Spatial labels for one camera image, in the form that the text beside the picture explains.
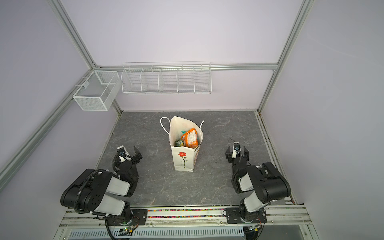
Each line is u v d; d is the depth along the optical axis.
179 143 0.83
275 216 0.75
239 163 0.64
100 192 0.50
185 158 0.77
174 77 0.98
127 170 0.73
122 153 0.72
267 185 0.45
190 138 0.83
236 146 0.76
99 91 0.98
